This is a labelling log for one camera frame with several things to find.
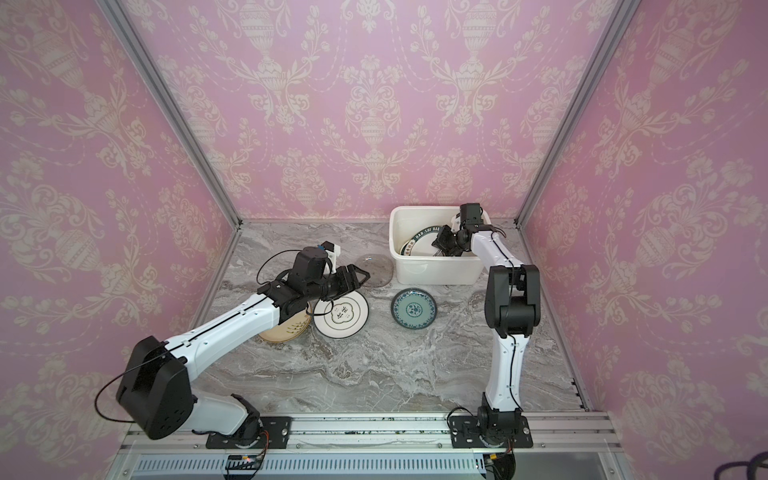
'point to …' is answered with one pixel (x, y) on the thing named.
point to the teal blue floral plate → (414, 308)
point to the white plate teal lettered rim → (420, 243)
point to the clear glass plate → (379, 268)
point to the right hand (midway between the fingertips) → (434, 241)
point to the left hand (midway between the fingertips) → (366, 281)
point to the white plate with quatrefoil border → (342, 316)
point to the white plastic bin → (405, 221)
